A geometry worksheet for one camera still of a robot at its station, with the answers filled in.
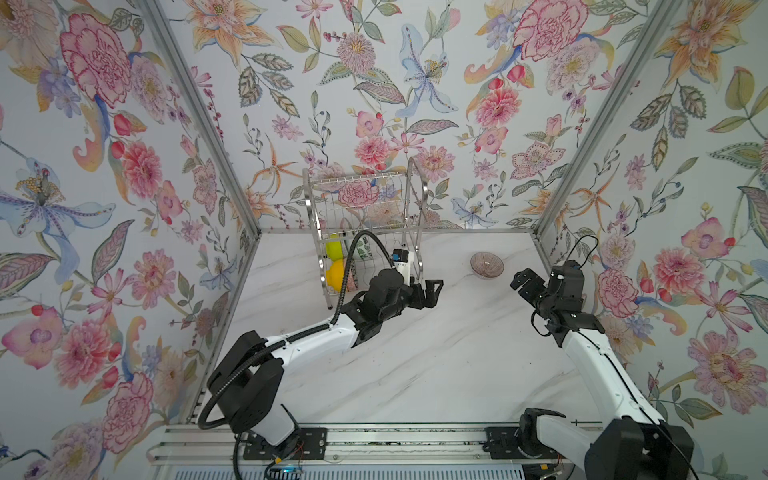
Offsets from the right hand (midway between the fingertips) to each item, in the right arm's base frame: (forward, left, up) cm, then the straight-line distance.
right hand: (527, 280), depth 84 cm
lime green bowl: (+14, +57, -4) cm, 59 cm away
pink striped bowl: (+18, +4, -15) cm, 24 cm away
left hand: (-6, +26, +4) cm, 27 cm away
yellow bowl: (+4, +55, -5) cm, 56 cm away
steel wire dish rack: (+40, +51, -16) cm, 66 cm away
